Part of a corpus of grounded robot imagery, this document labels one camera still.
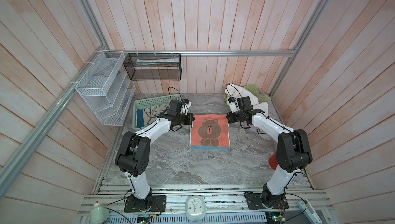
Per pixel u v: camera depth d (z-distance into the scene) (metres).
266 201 0.67
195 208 0.70
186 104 0.84
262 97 1.14
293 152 0.48
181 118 0.80
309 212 0.70
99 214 0.66
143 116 1.02
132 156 0.50
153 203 0.73
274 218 0.70
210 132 0.98
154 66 1.05
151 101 1.11
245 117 0.70
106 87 0.72
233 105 0.86
